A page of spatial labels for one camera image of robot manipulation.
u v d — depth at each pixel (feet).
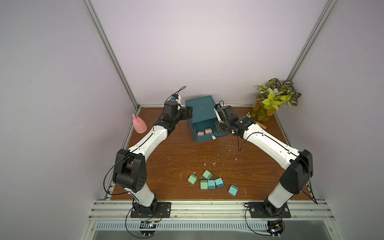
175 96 2.48
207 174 2.73
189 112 2.58
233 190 2.54
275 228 2.29
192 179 2.67
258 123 3.53
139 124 3.26
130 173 1.49
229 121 1.99
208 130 2.76
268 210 2.08
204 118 2.73
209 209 2.44
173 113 2.21
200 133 2.73
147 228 2.34
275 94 3.18
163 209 2.39
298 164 1.39
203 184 2.61
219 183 2.61
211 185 2.61
